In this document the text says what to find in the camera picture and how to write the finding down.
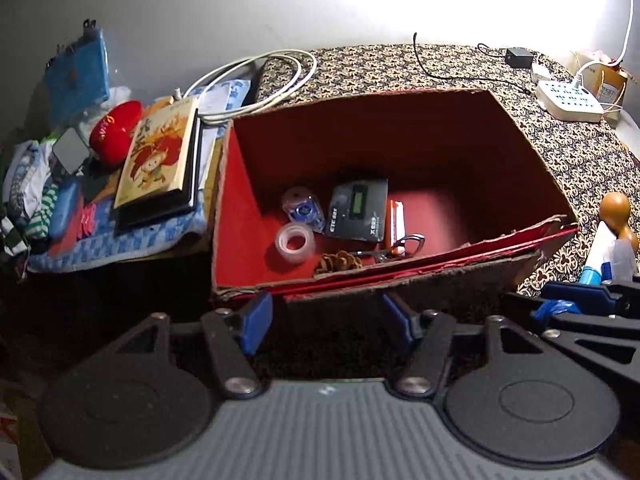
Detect blue glasses case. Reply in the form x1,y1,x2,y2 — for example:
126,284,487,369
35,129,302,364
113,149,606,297
47,179,82,239

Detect white and blue paper packet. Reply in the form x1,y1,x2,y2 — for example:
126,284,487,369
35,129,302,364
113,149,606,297
191,79,252,112

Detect red hair clip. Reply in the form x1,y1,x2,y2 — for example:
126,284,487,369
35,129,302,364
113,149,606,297
79,204,99,237

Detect small square mirror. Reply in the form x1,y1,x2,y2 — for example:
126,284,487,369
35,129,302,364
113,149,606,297
51,126,92,177

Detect pile of folded clothes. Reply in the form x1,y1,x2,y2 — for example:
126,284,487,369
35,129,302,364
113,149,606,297
0,139,57,261

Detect black power adapter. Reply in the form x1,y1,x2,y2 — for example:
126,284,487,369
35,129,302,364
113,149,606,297
504,46,533,68

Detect blue checkered towel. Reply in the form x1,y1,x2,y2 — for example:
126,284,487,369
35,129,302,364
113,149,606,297
26,194,210,274

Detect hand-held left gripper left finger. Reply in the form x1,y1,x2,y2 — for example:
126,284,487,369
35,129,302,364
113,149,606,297
105,292,273,400

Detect green striped socks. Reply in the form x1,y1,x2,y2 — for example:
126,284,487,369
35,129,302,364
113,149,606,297
22,184,62,242

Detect black cable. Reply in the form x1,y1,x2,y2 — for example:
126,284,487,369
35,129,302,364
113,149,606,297
411,31,539,97

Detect orange carton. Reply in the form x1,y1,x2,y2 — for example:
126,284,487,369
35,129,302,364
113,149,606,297
596,61,629,112

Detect white tube with blue cap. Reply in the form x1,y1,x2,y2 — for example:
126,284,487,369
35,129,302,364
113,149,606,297
579,221,619,287

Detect brown beaded bracelet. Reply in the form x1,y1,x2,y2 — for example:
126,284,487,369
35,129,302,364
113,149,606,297
313,249,366,278

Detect wooden gourd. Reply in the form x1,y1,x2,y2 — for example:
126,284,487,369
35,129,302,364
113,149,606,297
599,191,640,257

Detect yellow illustrated book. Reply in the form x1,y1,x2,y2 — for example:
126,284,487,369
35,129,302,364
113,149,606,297
113,96,202,209

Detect coiled white cable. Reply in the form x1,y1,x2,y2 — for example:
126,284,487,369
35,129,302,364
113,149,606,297
181,49,319,127

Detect thin white charger cable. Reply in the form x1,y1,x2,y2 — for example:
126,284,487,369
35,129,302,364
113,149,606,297
574,0,635,87

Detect metal scissors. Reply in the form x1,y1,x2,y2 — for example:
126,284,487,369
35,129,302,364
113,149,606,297
356,233,427,264

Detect red round pouch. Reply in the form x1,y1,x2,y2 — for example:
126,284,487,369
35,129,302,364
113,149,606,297
89,100,144,167

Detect clear blue correction tape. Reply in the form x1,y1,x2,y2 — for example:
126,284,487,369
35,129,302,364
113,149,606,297
280,185,327,227

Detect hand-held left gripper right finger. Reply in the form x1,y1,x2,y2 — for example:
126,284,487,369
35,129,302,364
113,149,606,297
382,292,546,398

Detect white power strip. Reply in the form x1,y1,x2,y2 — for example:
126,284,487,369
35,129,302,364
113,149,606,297
535,79,606,124

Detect red cardboard box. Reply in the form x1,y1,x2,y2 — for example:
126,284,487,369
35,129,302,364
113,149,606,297
209,86,582,307

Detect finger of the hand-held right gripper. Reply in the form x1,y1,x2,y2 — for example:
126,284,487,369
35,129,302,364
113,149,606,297
541,279,640,318
531,300,640,382

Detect white carton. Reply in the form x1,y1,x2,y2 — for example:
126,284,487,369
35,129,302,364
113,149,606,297
571,51,602,92

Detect black digital device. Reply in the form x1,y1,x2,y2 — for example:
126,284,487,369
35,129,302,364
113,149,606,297
326,176,391,242

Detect clear tape roll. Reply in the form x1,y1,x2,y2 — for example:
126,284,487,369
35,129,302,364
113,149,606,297
274,223,316,264

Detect clear plastic container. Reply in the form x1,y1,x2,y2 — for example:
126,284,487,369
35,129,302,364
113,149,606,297
611,239,640,282

